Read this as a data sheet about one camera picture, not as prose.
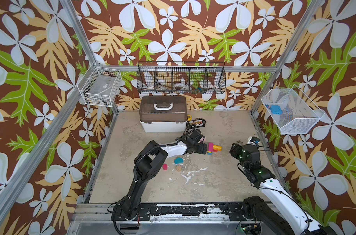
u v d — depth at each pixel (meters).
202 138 0.80
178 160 0.93
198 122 1.11
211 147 0.95
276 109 0.86
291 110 0.83
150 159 0.55
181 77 0.98
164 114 0.91
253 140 0.70
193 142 0.77
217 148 0.95
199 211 0.75
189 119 1.15
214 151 0.95
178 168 0.87
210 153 0.94
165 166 0.89
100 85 0.86
